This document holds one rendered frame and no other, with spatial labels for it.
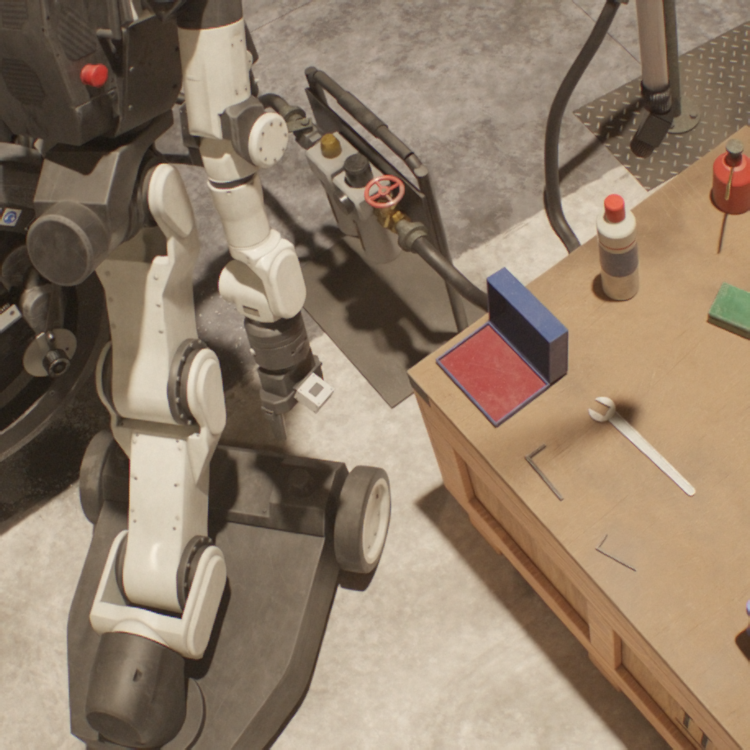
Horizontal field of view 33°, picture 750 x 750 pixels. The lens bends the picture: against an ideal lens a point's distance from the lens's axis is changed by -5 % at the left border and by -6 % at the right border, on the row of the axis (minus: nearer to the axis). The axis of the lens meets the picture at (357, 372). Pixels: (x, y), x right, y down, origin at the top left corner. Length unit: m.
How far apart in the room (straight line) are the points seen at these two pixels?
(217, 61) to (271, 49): 1.68
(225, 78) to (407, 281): 1.17
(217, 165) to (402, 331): 1.03
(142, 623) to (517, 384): 0.74
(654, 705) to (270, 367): 0.87
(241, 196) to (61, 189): 0.26
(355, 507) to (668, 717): 0.69
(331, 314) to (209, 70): 1.17
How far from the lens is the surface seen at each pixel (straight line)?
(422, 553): 2.50
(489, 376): 2.10
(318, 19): 3.43
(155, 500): 2.21
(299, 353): 1.98
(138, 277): 2.04
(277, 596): 2.34
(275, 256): 1.87
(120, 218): 1.86
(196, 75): 1.73
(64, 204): 1.84
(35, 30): 1.72
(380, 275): 2.82
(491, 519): 2.38
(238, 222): 1.84
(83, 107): 1.76
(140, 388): 2.10
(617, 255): 2.05
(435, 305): 2.76
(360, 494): 2.35
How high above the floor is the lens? 2.26
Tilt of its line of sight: 57 degrees down
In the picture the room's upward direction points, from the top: 22 degrees counter-clockwise
